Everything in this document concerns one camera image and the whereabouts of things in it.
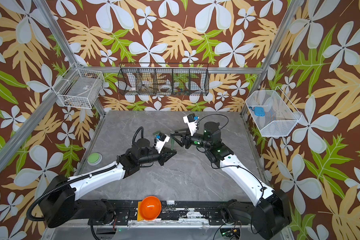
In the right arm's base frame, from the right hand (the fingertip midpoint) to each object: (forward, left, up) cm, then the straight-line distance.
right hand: (173, 134), depth 68 cm
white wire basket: (+33, +55, +3) cm, 64 cm away
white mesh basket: (+13, -57, -2) cm, 59 cm away
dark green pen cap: (-1, 0, +2) cm, 2 cm away
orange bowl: (-25, +13, -30) cm, 41 cm away
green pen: (-4, 0, 0) cm, 4 cm away
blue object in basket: (+20, -50, -6) cm, 55 cm away
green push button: (+4, +51, -30) cm, 59 cm away
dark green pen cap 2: (+25, +14, -31) cm, 42 cm away
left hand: (-2, -1, -10) cm, 11 cm away
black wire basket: (+46, +7, 0) cm, 47 cm away
